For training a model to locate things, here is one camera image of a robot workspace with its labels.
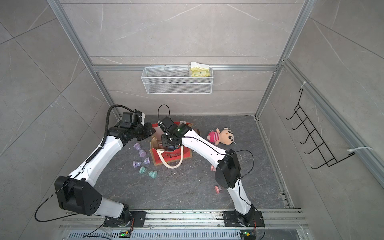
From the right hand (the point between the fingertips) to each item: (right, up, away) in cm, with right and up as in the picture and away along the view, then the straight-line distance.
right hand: (168, 141), depth 84 cm
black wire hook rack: (+71, -2, -19) cm, 74 cm away
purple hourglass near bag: (-19, -9, +10) cm, 23 cm away
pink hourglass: (+26, -17, +4) cm, 31 cm away
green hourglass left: (-10, -20, +2) cm, 22 cm away
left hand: (-6, +8, -2) cm, 10 cm away
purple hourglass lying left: (-21, -15, +6) cm, 26 cm away
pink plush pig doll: (+36, +2, +14) cm, 38 cm away
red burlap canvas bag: (-2, -7, -9) cm, 11 cm away
